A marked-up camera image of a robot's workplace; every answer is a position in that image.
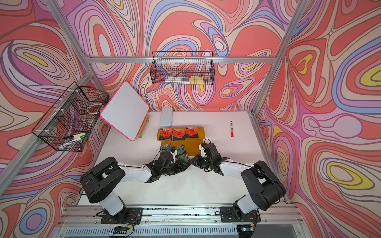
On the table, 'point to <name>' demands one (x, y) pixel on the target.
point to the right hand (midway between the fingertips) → (191, 165)
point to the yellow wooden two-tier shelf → (191, 145)
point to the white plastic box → (166, 117)
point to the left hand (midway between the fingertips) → (188, 168)
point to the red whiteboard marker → (232, 130)
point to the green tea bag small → (180, 149)
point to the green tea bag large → (164, 148)
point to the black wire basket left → (67, 125)
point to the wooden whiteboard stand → (140, 135)
